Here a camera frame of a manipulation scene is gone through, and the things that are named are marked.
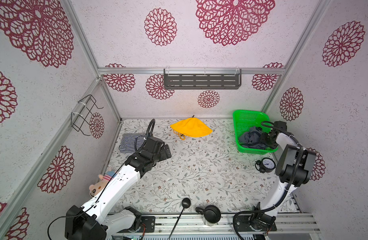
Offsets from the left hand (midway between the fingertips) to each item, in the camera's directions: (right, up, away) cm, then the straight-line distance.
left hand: (162, 153), depth 80 cm
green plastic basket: (+58, +21, +35) cm, 71 cm away
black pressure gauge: (+61, -8, +9) cm, 62 cm away
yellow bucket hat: (+17, +16, +33) cm, 40 cm away
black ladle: (+13, -26, -1) cm, 29 cm away
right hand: (+66, +8, +17) cm, 69 cm away
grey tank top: (+57, +7, +19) cm, 60 cm away
